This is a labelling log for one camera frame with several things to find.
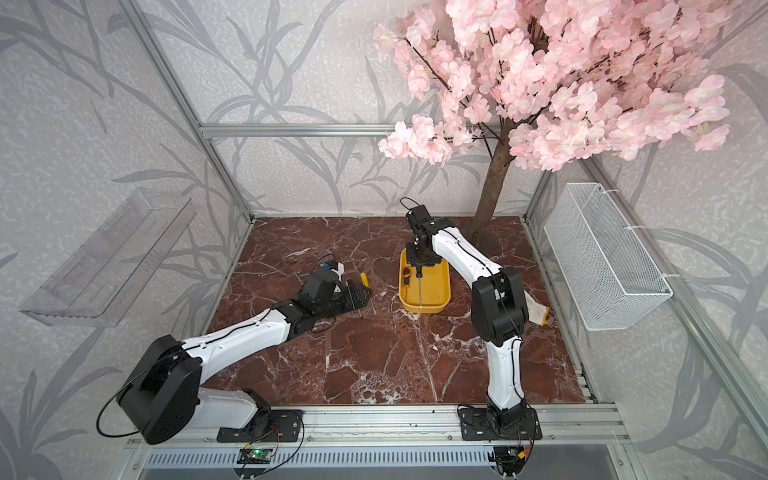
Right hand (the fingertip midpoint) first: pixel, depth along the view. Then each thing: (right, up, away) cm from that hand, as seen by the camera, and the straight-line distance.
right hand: (415, 259), depth 95 cm
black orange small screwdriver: (-3, -6, +5) cm, 8 cm away
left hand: (-15, -10, -10) cm, 20 cm away
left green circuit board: (-39, -46, -24) cm, 65 cm away
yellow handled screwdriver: (-17, -7, +7) cm, 20 cm away
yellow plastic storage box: (+5, -11, +1) cm, 12 cm away
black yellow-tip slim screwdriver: (+1, -5, -4) cm, 6 cm away
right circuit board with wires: (+22, -47, -23) cm, 57 cm away
